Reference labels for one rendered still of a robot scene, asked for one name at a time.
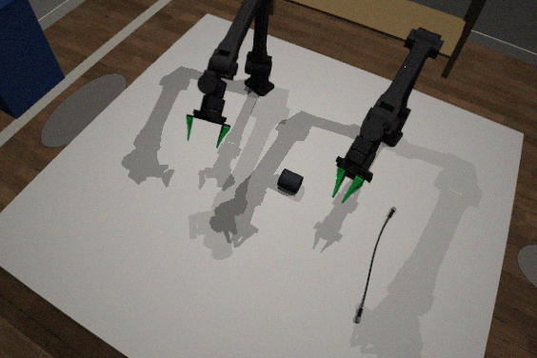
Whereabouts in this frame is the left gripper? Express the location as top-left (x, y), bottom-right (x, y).
top-left (332, 156), bottom-right (373, 203)

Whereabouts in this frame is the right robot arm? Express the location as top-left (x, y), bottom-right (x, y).
top-left (197, 0), bottom-right (274, 118)

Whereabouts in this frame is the black cable plug with metal collar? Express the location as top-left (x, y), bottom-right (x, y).
top-left (355, 309), bottom-right (363, 324)

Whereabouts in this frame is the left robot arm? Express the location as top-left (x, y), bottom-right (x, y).
top-left (344, 28), bottom-right (444, 170)

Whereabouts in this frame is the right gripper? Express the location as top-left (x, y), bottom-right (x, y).
top-left (186, 109), bottom-right (230, 148)

